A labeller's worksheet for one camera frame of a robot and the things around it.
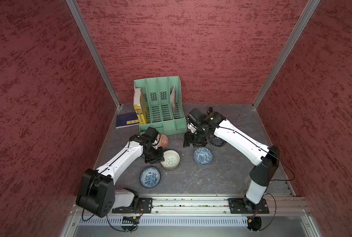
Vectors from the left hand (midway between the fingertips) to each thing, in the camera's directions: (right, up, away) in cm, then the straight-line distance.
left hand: (161, 163), depth 80 cm
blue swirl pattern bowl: (+25, +1, +11) cm, 27 cm away
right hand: (+15, +9, -5) cm, 18 cm away
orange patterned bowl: (0, +9, +17) cm, 20 cm away
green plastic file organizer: (-4, +38, +37) cm, 53 cm away
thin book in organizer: (+5, +39, +24) cm, 46 cm away
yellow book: (-15, +24, +14) cm, 32 cm away
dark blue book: (-35, +24, +30) cm, 52 cm away
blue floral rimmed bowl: (-7, -9, +3) cm, 12 cm away
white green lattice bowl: (+6, 0, +5) cm, 8 cm away
